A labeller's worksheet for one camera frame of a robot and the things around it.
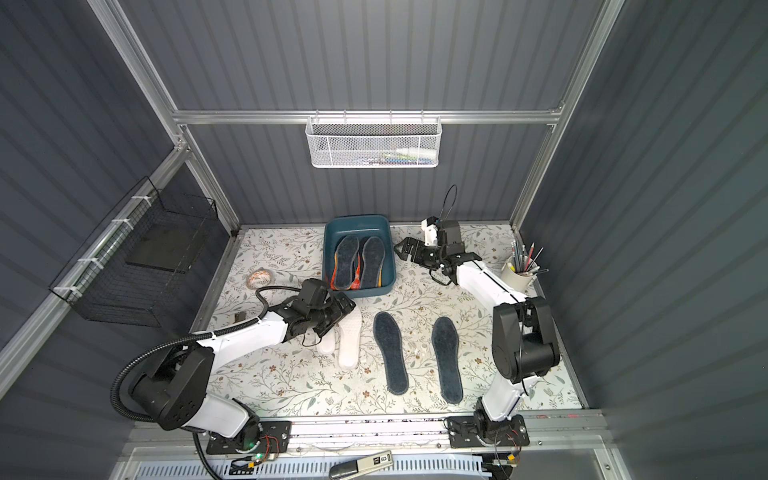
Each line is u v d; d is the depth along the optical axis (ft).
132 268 2.38
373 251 3.56
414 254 2.63
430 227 2.73
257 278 3.45
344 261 3.44
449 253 2.37
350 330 2.99
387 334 2.99
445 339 2.94
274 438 2.37
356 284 3.33
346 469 2.15
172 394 1.43
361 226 4.09
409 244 2.65
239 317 3.07
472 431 2.41
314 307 2.33
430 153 2.97
